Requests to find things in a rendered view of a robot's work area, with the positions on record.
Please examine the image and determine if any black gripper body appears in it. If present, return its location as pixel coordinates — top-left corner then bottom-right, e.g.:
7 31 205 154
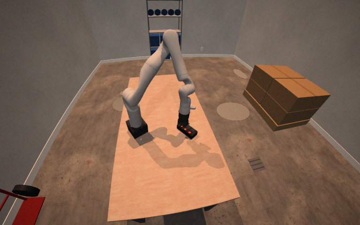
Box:
178 105 196 127

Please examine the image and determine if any black power strip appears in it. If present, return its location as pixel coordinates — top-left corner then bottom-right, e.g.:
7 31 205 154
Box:
177 123 198 139

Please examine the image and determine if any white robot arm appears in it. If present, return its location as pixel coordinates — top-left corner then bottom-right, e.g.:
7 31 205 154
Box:
122 30 195 128

